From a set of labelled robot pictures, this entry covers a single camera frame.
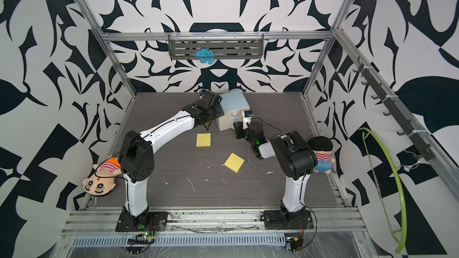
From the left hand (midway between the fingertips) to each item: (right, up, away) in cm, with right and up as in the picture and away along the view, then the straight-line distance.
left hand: (219, 106), depth 91 cm
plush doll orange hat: (-49, -32, -14) cm, 60 cm away
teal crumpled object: (-7, +26, 0) cm, 27 cm away
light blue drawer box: (+7, +2, +5) cm, 9 cm away
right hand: (+9, -7, +6) cm, 13 cm away
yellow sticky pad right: (+8, -28, -1) cm, 29 cm away
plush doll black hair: (+50, -20, -4) cm, 54 cm away
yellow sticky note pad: (-9, -18, +8) cm, 22 cm away
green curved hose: (+54, -42, -40) cm, 79 cm away
